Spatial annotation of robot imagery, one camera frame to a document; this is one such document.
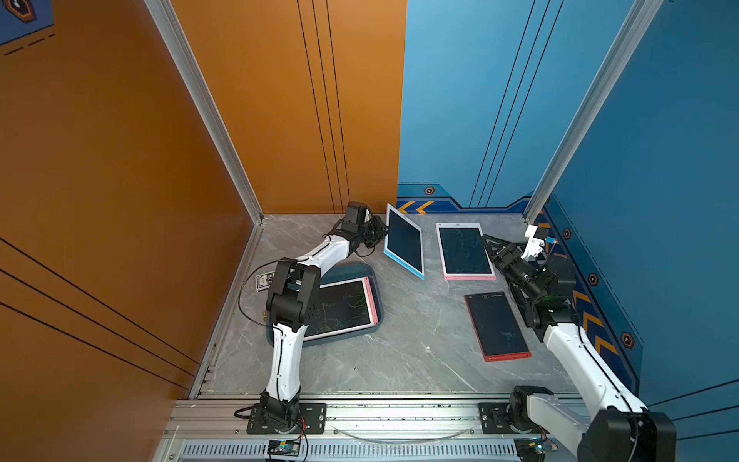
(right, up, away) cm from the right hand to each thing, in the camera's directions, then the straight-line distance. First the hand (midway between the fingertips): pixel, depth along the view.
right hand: (485, 242), depth 74 cm
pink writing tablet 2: (-39, -21, +18) cm, 48 cm away
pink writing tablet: (+5, -4, +34) cm, 35 cm away
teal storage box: (-41, -10, +25) cm, 49 cm away
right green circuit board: (+11, -52, -4) cm, 53 cm away
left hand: (-22, +7, +23) cm, 33 cm away
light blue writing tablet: (-17, 0, +36) cm, 40 cm away
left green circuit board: (-51, -52, -3) cm, 73 cm away
